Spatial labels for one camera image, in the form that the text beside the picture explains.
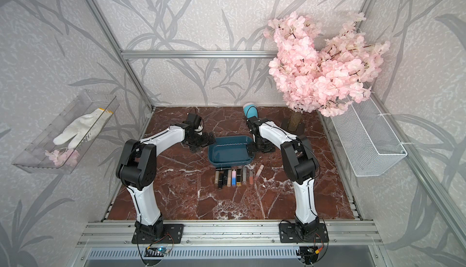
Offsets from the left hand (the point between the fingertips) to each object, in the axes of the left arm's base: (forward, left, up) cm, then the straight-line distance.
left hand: (210, 144), depth 96 cm
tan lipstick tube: (-17, -11, -4) cm, 21 cm away
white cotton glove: (-10, +44, +27) cm, 52 cm away
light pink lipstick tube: (-12, -27, -3) cm, 30 cm away
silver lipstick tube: (-16, -18, -3) cm, 24 cm away
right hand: (-4, -26, -2) cm, 27 cm away
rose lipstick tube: (-17, -22, -4) cm, 28 cm away
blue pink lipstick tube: (-17, -13, -4) cm, 22 cm away
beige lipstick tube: (-17, -5, -4) cm, 18 cm away
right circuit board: (-47, -45, -7) cm, 65 cm away
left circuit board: (-47, +16, -6) cm, 50 cm away
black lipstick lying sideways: (-12, -7, -3) cm, 15 cm away
